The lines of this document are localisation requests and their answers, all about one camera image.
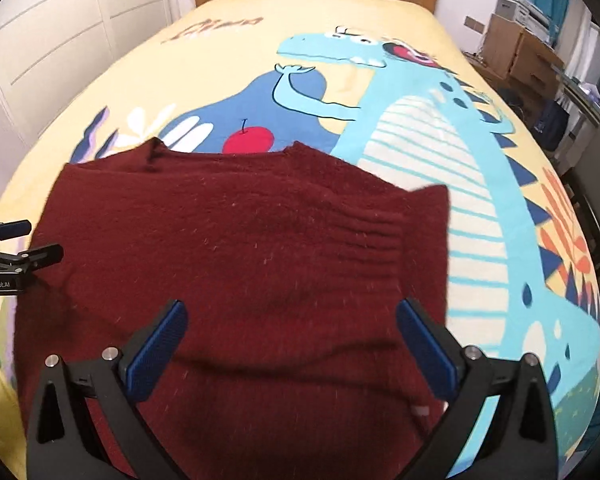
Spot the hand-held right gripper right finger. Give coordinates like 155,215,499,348
396,298,556,480

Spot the grey chair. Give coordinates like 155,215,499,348
562,110,600,272

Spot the dark bag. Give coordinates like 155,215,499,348
530,100,571,151

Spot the white wardrobe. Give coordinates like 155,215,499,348
0,0,197,202

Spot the grey printer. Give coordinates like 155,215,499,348
495,0,551,44

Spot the wooden drawer cabinet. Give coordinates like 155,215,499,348
480,12,566,99

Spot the cluttered desk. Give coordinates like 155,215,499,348
555,76,600,127

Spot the yellow dinosaur printed blanket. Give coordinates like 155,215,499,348
0,0,600,480

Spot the dark red knit sweater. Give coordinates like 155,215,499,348
11,140,451,480

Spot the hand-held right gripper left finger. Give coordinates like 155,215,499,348
26,299,189,480

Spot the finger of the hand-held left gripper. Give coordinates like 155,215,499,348
0,243,64,274
0,219,32,242

